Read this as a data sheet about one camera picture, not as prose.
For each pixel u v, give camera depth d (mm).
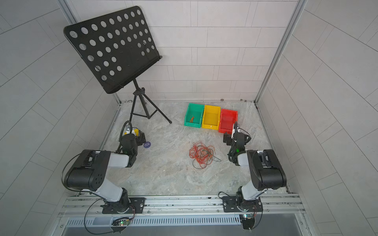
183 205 727
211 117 1028
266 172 450
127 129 768
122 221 654
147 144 919
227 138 846
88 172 444
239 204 653
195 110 1090
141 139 791
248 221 682
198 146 897
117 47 628
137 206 712
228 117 1188
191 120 1039
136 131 783
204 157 860
